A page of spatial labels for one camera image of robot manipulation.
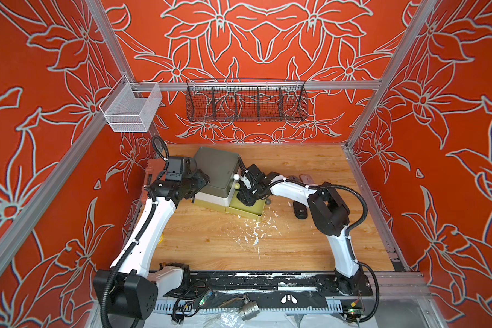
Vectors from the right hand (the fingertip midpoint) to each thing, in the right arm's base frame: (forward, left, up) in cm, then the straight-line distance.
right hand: (246, 194), depth 96 cm
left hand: (-5, +16, +20) cm, 26 cm away
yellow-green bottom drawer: (-7, +4, 0) cm, 8 cm away
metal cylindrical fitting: (-45, -2, +1) cm, 45 cm away
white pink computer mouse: (+10, -31, -1) cm, 32 cm away
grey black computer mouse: (+10, -24, 0) cm, 26 cm away
